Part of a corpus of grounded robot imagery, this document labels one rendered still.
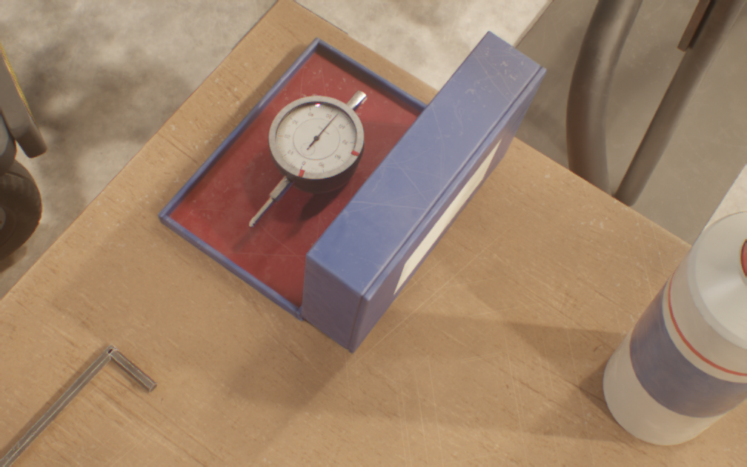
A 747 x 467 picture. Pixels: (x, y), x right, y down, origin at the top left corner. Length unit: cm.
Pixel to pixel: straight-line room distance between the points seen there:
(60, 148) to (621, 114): 66
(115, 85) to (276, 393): 73
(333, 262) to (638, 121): 79
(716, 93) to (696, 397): 80
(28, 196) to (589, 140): 58
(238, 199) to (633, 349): 26
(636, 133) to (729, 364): 78
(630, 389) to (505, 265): 12
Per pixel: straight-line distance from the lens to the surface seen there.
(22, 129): 88
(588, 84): 77
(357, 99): 64
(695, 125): 125
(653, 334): 50
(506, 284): 62
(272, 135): 62
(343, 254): 49
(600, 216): 64
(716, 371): 47
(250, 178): 64
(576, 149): 79
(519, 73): 54
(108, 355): 61
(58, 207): 121
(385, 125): 65
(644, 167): 109
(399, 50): 126
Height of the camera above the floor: 104
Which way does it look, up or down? 66 degrees down
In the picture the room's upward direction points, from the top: straight up
